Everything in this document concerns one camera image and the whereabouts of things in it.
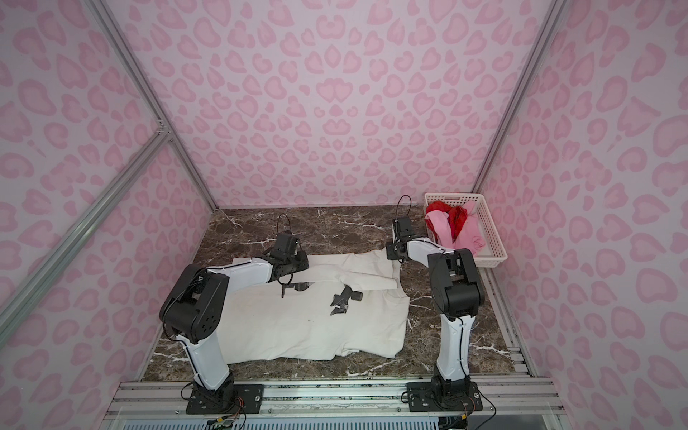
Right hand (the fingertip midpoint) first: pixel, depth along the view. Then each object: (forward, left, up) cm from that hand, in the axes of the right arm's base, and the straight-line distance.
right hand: (395, 247), depth 104 cm
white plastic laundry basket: (-2, -36, +1) cm, 37 cm away
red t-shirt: (+11, -25, +5) cm, 28 cm away
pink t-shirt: (+5, -29, 0) cm, 30 cm away
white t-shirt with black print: (-24, +21, -1) cm, 32 cm away
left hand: (-6, +33, +3) cm, 34 cm away
